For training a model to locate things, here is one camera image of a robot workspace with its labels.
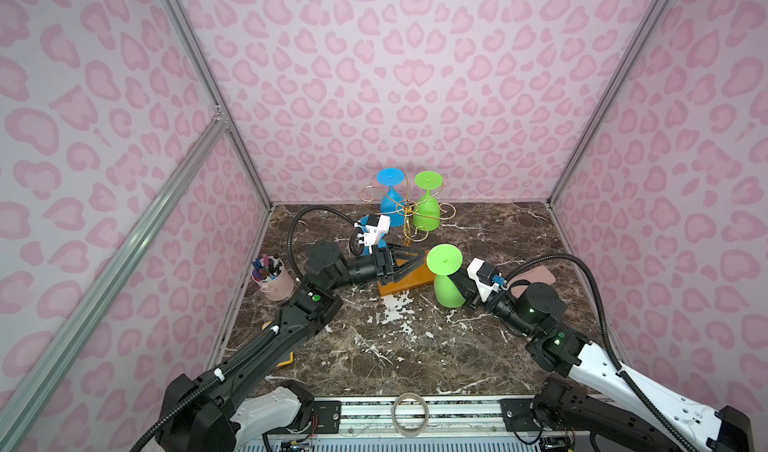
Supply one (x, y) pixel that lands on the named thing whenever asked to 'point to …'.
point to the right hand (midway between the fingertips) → (449, 266)
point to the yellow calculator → (281, 364)
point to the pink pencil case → (537, 275)
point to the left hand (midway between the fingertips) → (424, 258)
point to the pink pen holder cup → (271, 277)
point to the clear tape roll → (404, 431)
